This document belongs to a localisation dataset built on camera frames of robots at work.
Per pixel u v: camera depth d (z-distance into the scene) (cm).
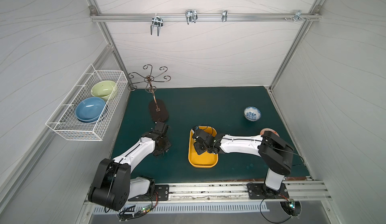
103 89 73
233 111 108
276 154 46
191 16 76
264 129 91
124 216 69
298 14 77
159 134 70
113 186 41
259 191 74
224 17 78
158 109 105
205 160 84
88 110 64
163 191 74
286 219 67
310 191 77
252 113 104
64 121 58
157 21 78
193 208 70
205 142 66
